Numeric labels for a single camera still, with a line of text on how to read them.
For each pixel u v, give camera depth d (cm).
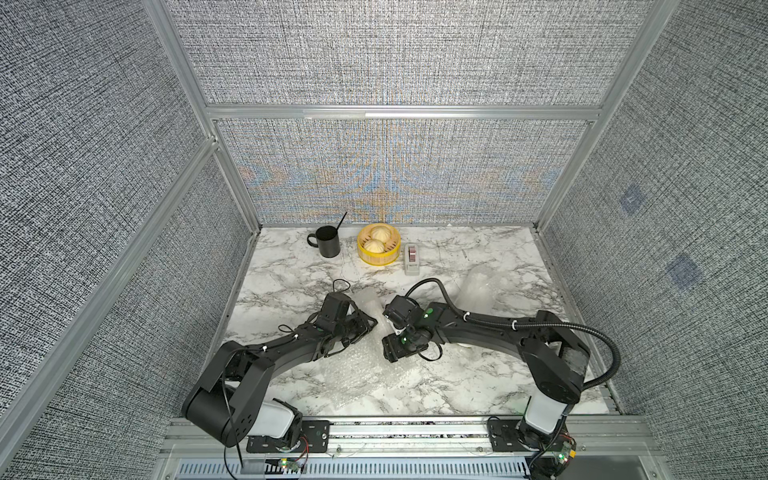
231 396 43
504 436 73
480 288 92
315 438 74
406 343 72
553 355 48
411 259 106
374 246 106
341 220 114
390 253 106
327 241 106
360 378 82
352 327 77
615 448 72
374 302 93
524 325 49
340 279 104
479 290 92
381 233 110
